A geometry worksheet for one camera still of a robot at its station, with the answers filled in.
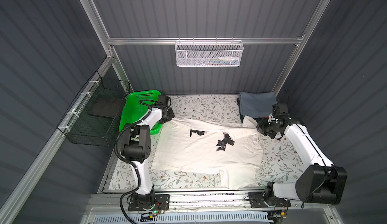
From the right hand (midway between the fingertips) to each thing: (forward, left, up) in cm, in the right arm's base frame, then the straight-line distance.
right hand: (259, 129), depth 84 cm
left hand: (+14, +54, -7) cm, 56 cm away
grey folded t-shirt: (+23, -6, -6) cm, 25 cm away
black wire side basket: (-3, +85, +15) cm, 86 cm away
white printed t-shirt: (-5, +14, -15) cm, 21 cm away
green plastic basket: (+22, +82, -9) cm, 85 cm away
